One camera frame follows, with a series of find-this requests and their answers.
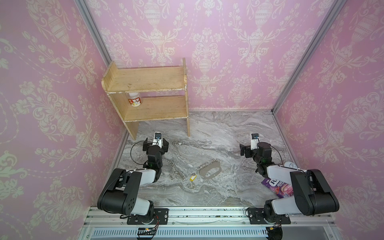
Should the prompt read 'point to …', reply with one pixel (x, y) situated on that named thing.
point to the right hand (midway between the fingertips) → (249, 143)
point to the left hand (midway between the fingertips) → (155, 138)
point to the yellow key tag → (192, 178)
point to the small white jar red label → (134, 99)
